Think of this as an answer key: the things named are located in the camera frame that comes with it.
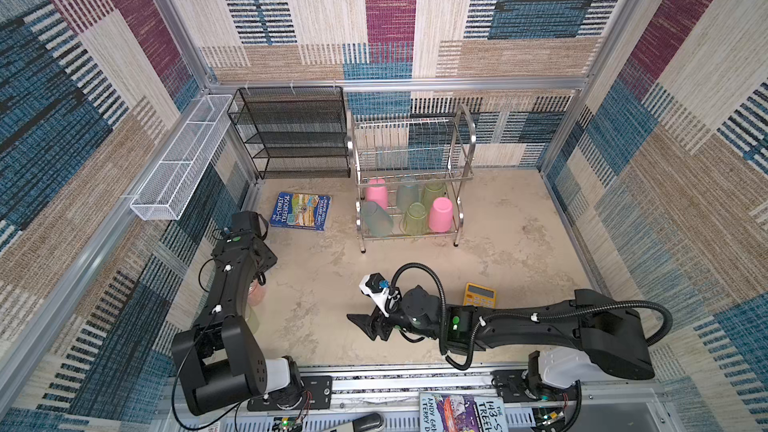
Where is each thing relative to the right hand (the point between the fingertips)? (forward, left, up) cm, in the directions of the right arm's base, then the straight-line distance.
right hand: (359, 307), depth 71 cm
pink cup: (+37, -5, -2) cm, 37 cm away
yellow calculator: (+7, -33, -14) cm, 37 cm away
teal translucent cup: (+39, -14, -6) cm, 42 cm away
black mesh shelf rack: (+63, +25, +3) cm, 67 cm away
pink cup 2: (+28, -23, -2) cm, 36 cm away
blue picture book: (+39, +23, -13) cm, 47 cm away
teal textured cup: (+27, -4, -2) cm, 27 cm away
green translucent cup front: (+27, -16, -4) cm, 32 cm away
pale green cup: (+3, +31, -15) cm, 35 cm away
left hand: (+15, +29, -4) cm, 33 cm away
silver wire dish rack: (+31, -14, +12) cm, 37 cm away
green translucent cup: (+39, -23, -3) cm, 45 cm away
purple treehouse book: (-20, -22, -13) cm, 32 cm away
